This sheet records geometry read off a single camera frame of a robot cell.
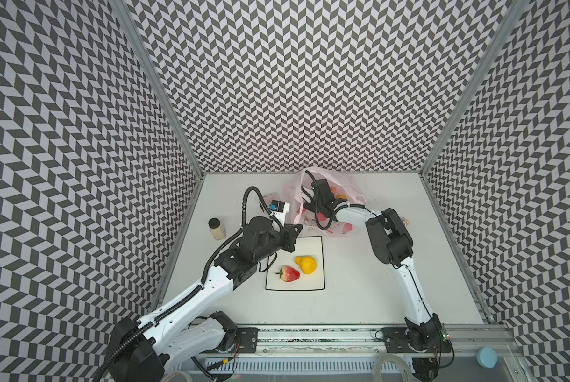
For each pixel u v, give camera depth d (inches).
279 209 25.4
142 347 15.1
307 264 33.0
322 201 33.3
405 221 38.0
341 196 32.4
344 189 32.2
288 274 32.5
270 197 39.8
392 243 23.8
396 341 28.4
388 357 27.4
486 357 27.5
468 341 29.6
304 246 35.4
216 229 34.2
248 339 28.4
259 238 21.7
